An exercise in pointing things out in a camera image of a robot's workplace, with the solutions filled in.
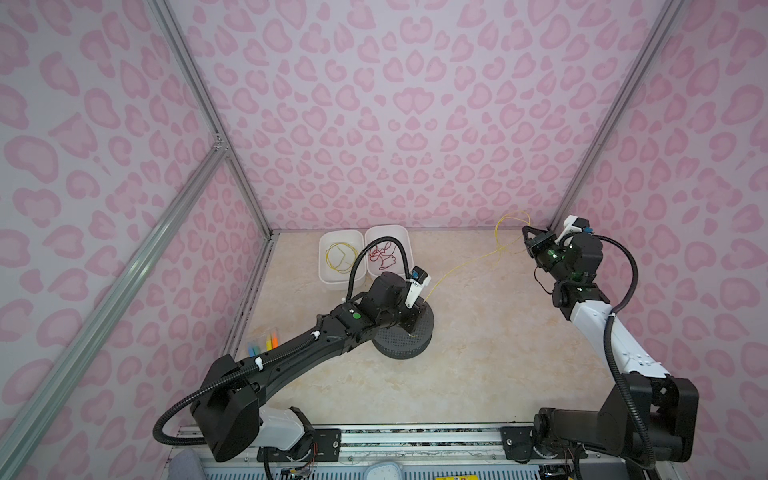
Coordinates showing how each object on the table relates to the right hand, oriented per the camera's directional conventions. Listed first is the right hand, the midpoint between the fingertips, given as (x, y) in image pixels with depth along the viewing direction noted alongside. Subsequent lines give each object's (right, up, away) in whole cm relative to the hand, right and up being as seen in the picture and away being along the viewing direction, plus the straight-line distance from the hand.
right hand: (525, 223), depth 77 cm
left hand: (-25, -20, -1) cm, 32 cm away
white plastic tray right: (-42, +1, +38) cm, 56 cm away
